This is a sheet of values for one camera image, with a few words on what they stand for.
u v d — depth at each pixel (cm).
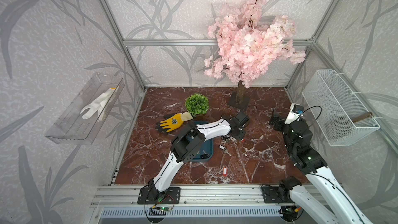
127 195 75
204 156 86
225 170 81
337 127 73
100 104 64
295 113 59
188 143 54
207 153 87
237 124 73
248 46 61
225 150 89
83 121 67
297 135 51
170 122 99
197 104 94
